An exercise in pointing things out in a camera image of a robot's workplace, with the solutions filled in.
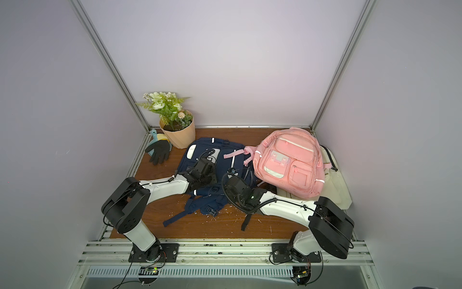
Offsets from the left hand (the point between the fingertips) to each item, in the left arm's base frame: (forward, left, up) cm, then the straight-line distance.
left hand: (220, 176), depth 92 cm
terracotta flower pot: (+26, +25, +9) cm, 37 cm away
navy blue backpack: (+13, +2, -2) cm, 13 cm away
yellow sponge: (+29, +41, -2) cm, 50 cm away
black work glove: (+21, +40, -4) cm, 45 cm away
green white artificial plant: (+27, +28, +24) cm, 45 cm away
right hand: (-7, -6, +7) cm, 11 cm away
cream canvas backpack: (-6, -57, 0) cm, 58 cm away
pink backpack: (+7, -37, +2) cm, 37 cm away
